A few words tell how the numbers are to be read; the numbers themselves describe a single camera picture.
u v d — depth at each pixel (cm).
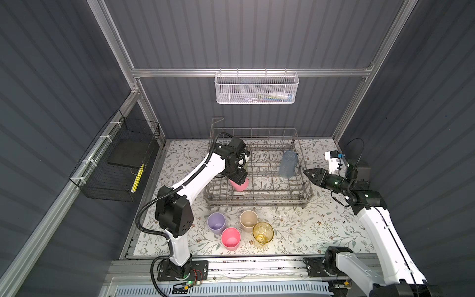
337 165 66
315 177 65
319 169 66
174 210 46
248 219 85
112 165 72
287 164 93
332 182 64
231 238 81
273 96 92
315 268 74
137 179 69
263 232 74
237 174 74
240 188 88
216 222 84
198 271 72
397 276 39
